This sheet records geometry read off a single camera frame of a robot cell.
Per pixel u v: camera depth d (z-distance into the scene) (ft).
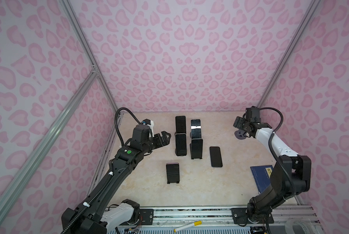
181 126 3.18
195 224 2.32
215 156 3.12
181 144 2.98
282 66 2.98
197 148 3.15
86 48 2.69
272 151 1.55
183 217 2.46
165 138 2.18
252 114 2.27
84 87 2.63
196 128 3.31
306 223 2.24
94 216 1.25
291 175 1.52
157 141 2.17
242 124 2.66
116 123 1.75
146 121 2.22
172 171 2.57
